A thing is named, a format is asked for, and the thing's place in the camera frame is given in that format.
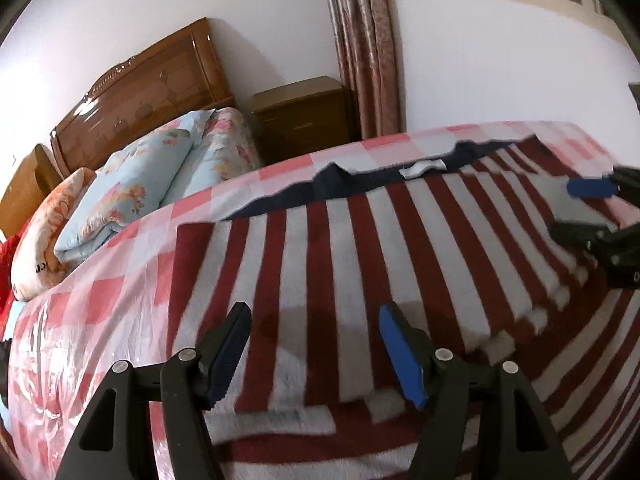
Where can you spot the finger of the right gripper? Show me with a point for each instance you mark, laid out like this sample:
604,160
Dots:
583,236
588,188

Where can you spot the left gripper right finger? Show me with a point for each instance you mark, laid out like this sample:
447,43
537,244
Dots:
515,436

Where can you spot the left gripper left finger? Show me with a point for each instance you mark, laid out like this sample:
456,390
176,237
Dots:
114,438

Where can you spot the red white striped sweater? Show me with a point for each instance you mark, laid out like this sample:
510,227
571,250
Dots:
467,257

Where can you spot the pink checkered bed sheet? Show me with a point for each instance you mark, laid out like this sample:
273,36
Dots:
115,305

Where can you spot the orange floral pillow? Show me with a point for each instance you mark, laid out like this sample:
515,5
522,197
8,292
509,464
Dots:
35,268

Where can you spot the red cloth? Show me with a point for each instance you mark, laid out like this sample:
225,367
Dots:
7,253

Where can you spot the light blue floral pillow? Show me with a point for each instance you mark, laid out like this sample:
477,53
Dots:
131,184

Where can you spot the light wooden side cabinet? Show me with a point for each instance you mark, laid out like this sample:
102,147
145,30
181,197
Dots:
33,181

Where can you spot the pink floral curtain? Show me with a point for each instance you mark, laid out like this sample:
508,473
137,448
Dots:
365,48

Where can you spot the dark wooden nightstand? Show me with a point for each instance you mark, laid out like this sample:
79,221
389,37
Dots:
301,118

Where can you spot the floral folded quilt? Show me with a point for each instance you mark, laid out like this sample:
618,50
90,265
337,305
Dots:
223,148

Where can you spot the wooden headboard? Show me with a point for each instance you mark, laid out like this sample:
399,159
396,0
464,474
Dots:
180,73

